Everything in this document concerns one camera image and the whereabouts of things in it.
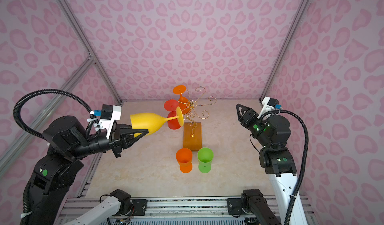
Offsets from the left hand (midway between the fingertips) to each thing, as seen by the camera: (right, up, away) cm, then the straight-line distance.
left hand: (145, 129), depth 46 cm
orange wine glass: (+9, +9, +29) cm, 32 cm away
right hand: (+32, +8, +13) cm, 36 cm away
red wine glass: (+3, +9, +25) cm, 27 cm away
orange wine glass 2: (+9, -18, +31) cm, 37 cm away
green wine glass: (+20, -18, +33) cm, 43 cm away
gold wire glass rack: (+14, +9, +29) cm, 33 cm away
